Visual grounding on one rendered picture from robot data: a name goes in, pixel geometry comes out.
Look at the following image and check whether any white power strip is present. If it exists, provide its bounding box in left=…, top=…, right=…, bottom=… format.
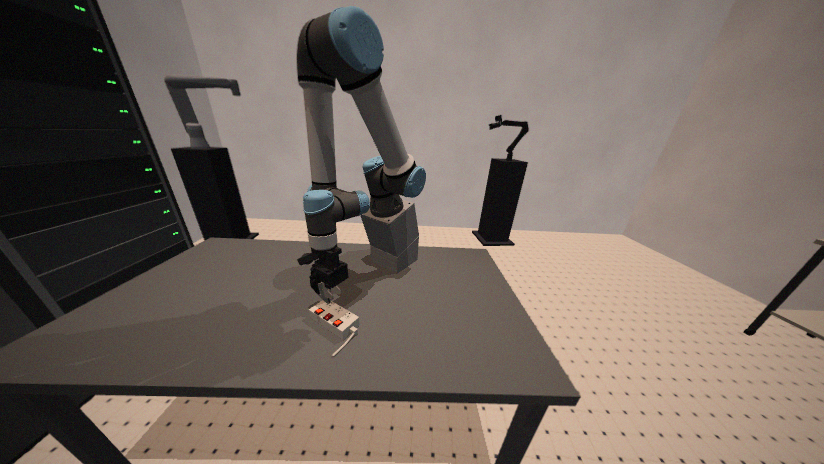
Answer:
left=309, top=300, right=359, bottom=355

